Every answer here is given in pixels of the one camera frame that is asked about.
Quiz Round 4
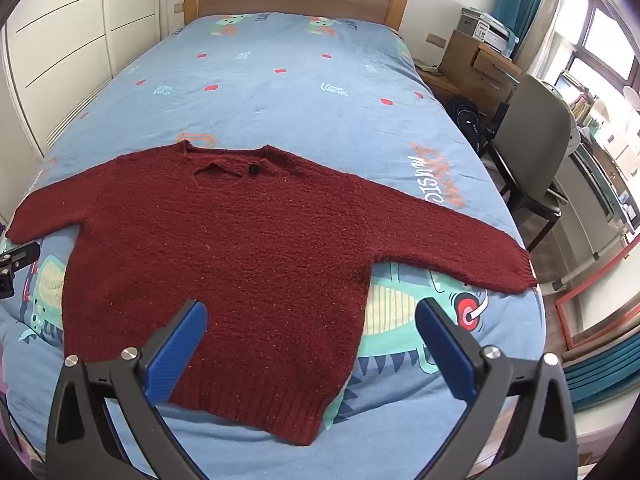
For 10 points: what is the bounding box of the teal curtain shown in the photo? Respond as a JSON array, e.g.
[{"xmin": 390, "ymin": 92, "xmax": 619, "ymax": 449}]
[{"xmin": 492, "ymin": 0, "xmax": 556, "ymax": 56}]

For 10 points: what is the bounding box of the blue printed bedspread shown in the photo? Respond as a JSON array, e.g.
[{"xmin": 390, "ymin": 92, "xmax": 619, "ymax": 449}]
[{"xmin": 0, "ymin": 10, "xmax": 546, "ymax": 480}]

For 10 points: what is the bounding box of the white printer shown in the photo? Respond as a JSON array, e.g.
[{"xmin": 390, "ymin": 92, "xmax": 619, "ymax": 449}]
[{"xmin": 457, "ymin": 7, "xmax": 513, "ymax": 53}]

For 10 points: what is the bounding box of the dark red knitted sweater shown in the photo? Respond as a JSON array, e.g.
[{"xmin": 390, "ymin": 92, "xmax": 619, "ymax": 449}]
[{"xmin": 5, "ymin": 141, "xmax": 538, "ymax": 447}]

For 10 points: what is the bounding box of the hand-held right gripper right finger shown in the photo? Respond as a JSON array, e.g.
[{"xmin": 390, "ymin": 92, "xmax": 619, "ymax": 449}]
[{"xmin": 415, "ymin": 297, "xmax": 578, "ymax": 480}]

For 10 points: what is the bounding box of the black backpack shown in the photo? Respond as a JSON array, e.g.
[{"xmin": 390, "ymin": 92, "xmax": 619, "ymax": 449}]
[{"xmin": 442, "ymin": 95, "xmax": 493, "ymax": 158}]

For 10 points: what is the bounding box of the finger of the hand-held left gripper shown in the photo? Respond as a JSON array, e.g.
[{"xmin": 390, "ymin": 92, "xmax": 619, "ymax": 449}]
[{"xmin": 0, "ymin": 242, "xmax": 41, "ymax": 306}]

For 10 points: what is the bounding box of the grey chair with black legs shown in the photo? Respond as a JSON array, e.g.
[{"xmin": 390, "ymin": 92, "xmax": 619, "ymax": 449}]
[{"xmin": 482, "ymin": 74, "xmax": 581, "ymax": 253}]

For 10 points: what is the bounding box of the white wardrobe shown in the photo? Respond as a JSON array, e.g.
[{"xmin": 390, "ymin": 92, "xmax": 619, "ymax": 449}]
[{"xmin": 0, "ymin": 0, "xmax": 161, "ymax": 161}]

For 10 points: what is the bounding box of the wooden picture frame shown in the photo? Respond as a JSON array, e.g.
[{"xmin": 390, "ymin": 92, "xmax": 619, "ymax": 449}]
[{"xmin": 555, "ymin": 250, "xmax": 640, "ymax": 351}]

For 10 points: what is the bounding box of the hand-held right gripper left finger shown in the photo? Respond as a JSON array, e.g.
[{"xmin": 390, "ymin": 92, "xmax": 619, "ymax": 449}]
[{"xmin": 46, "ymin": 299, "xmax": 209, "ymax": 480}]

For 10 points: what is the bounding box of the wooden drawer cabinet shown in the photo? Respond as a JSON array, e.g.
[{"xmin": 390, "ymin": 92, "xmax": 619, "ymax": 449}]
[{"xmin": 440, "ymin": 29, "xmax": 523, "ymax": 116}]

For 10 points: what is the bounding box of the teal ribbed cloth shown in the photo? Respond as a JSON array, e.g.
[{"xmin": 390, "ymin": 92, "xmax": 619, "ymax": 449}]
[{"xmin": 562, "ymin": 330, "xmax": 640, "ymax": 413}]

